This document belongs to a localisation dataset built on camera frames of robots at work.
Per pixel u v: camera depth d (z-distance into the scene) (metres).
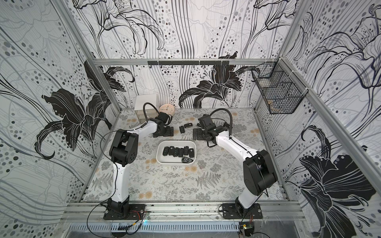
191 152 0.93
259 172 0.43
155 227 0.69
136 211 0.73
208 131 0.66
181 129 1.05
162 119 0.83
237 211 0.65
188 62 0.95
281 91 0.88
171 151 0.94
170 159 0.91
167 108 1.15
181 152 0.93
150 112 0.94
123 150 0.58
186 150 0.93
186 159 0.90
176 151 0.93
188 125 1.08
